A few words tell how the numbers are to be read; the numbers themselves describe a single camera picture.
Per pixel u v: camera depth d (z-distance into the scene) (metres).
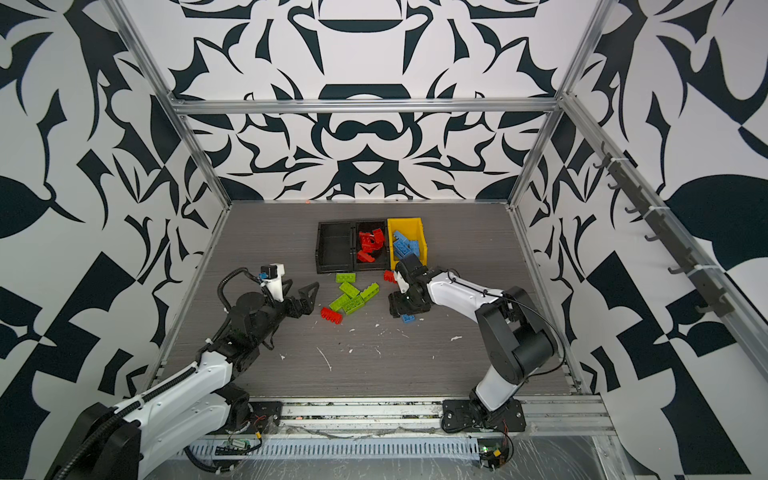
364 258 1.02
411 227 1.06
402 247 1.02
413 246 1.05
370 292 0.94
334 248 1.09
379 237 1.05
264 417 0.73
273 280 0.71
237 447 0.73
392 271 0.99
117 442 0.41
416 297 0.66
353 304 0.92
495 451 0.71
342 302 0.94
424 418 0.76
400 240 1.04
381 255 1.06
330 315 0.89
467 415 0.74
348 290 0.95
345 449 0.71
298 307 0.74
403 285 0.83
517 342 0.46
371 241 1.06
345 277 0.99
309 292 0.76
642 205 0.60
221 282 0.57
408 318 0.83
